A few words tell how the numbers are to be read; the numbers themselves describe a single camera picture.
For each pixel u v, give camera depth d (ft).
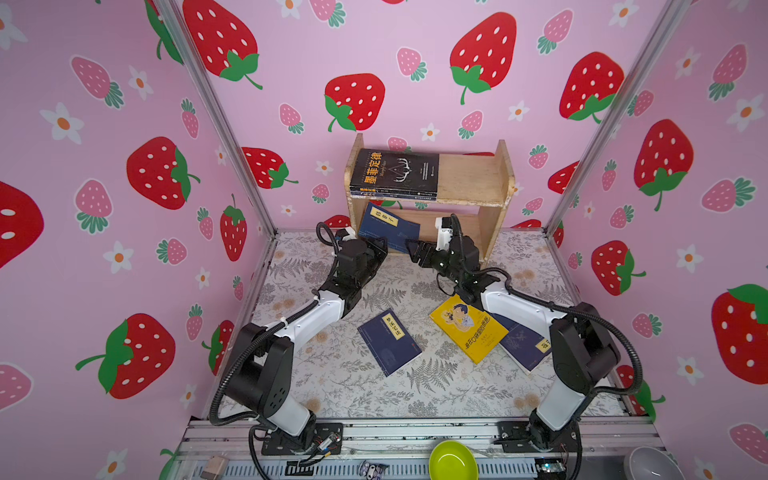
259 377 1.45
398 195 2.26
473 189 2.35
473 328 3.04
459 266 2.12
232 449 2.41
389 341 2.98
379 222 2.87
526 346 2.89
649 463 2.31
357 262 2.12
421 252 2.48
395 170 2.35
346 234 2.55
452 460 2.30
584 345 1.69
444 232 2.50
